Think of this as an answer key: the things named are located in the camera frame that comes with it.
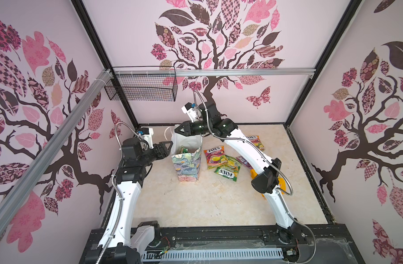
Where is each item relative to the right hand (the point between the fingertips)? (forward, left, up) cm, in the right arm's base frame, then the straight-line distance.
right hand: (176, 128), depth 73 cm
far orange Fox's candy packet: (+18, -47, -31) cm, 60 cm away
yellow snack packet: (-15, -53, -27) cm, 61 cm away
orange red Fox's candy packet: (+4, -19, -30) cm, 35 cm away
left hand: (-6, +4, -6) cm, 9 cm away
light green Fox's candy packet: (-5, -27, -31) cm, 41 cm away
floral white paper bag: (-10, -4, -17) cm, 20 cm away
